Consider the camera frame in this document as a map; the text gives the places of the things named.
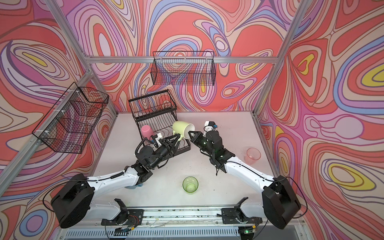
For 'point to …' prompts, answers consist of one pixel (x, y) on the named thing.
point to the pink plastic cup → (147, 131)
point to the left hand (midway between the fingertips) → (182, 135)
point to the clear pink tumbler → (252, 155)
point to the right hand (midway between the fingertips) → (188, 135)
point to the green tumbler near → (190, 184)
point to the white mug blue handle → (131, 185)
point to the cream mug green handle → (182, 128)
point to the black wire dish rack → (154, 114)
